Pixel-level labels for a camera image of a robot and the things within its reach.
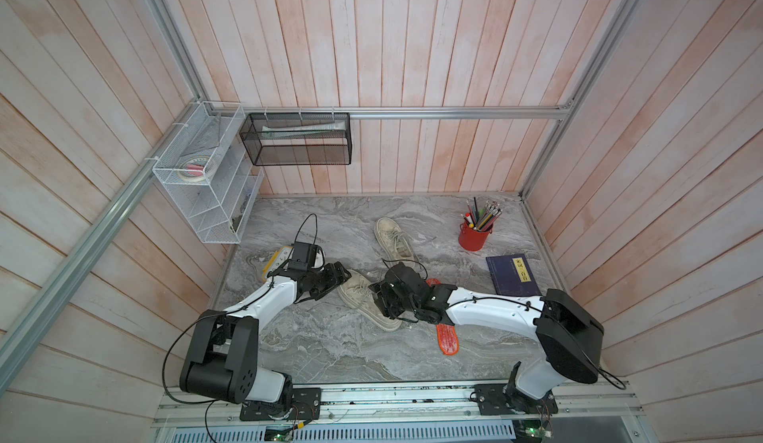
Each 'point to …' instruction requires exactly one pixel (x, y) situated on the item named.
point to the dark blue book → (512, 275)
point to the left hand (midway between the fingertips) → (343, 283)
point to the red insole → (447, 333)
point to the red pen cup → (472, 239)
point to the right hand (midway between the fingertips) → (365, 290)
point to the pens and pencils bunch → (484, 218)
